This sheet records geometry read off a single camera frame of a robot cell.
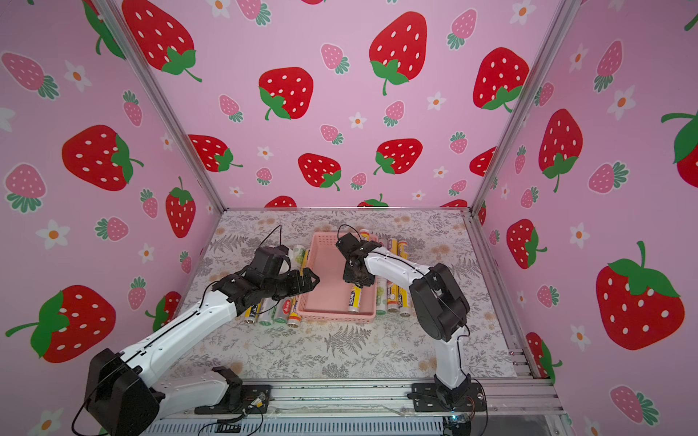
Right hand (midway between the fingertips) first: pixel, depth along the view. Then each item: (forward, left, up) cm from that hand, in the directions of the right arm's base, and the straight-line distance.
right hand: (363, 273), depth 95 cm
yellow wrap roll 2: (-10, -14, -2) cm, 18 cm away
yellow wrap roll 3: (-9, +2, +1) cm, 9 cm away
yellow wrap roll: (-4, -10, -2) cm, 11 cm away
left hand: (-11, +15, +11) cm, 22 cm away
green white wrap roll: (-8, -7, -1) cm, 10 cm away
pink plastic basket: (-10, +12, -3) cm, 15 cm away
